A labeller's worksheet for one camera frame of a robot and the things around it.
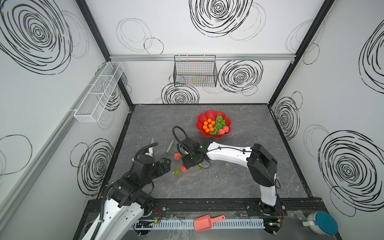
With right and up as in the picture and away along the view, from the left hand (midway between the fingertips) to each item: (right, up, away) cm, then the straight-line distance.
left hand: (166, 163), depth 73 cm
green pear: (+18, -5, +14) cm, 23 cm away
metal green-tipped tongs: (-4, 0, +18) cm, 18 cm away
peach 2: (+32, +14, +23) cm, 42 cm away
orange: (+25, +21, +35) cm, 48 cm away
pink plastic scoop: (+19, -27, -4) cm, 33 cm away
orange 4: (+22, +16, +32) cm, 42 cm away
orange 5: (+25, +17, +32) cm, 44 cm away
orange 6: (+23, +14, +29) cm, 39 cm away
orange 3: (+22, +19, +34) cm, 45 cm away
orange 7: (+26, +15, +29) cm, 41 cm away
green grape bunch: (+32, +19, +29) cm, 47 cm away
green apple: (+4, -8, +10) cm, 13 cm away
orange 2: (+28, +19, +34) cm, 48 cm away
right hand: (+9, -4, +10) cm, 14 cm away
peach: (+35, +15, +26) cm, 46 cm away
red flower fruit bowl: (+21, +23, +36) cm, 48 cm away
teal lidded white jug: (+70, -23, -9) cm, 74 cm away
